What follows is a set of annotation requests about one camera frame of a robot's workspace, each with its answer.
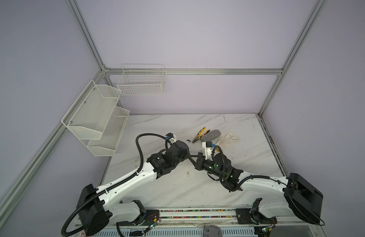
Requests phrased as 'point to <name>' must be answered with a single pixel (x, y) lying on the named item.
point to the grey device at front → (212, 231)
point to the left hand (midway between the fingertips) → (187, 149)
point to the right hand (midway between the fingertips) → (187, 157)
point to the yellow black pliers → (198, 136)
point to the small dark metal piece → (188, 140)
